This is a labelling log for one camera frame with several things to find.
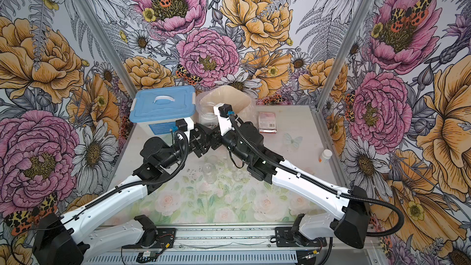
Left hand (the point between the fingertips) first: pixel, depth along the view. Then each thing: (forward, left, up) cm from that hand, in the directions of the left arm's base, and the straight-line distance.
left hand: (215, 132), depth 67 cm
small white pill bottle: (+6, -52, -26) cm, 58 cm away
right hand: (0, +4, +4) cm, 6 cm away
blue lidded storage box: (+26, +34, -15) cm, 45 cm away
